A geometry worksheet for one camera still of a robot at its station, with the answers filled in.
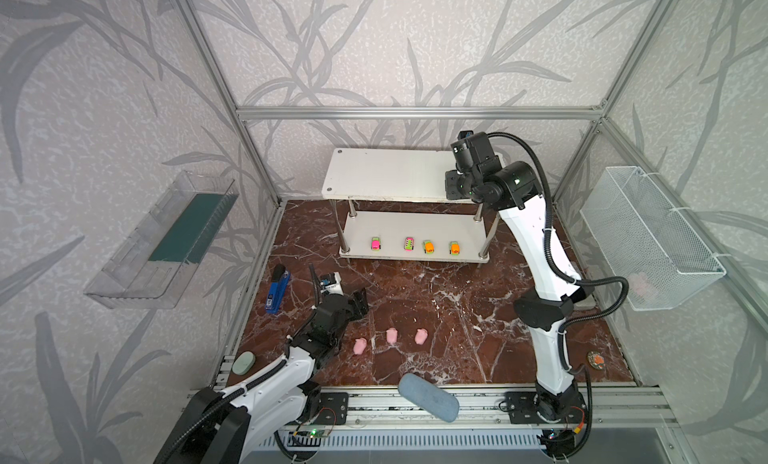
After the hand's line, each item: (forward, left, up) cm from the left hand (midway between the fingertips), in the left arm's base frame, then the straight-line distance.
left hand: (361, 283), depth 87 cm
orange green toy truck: (+14, -20, -1) cm, 25 cm away
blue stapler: (0, +27, -5) cm, 27 cm away
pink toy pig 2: (-13, -9, -6) cm, 17 cm away
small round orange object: (-19, -65, -6) cm, 68 cm away
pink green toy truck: (+14, -14, 0) cm, 20 cm away
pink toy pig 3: (-13, -18, -7) cm, 23 cm away
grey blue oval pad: (-28, -19, -5) cm, 35 cm away
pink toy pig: (-16, 0, -7) cm, 17 cm away
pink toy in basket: (-6, -71, +13) cm, 73 cm away
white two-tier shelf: (+19, -10, +25) cm, 33 cm away
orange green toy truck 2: (+13, -29, 0) cm, 31 cm away
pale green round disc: (-21, +31, -7) cm, 38 cm away
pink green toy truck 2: (+14, -3, 0) cm, 15 cm away
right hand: (+16, -25, +29) cm, 42 cm away
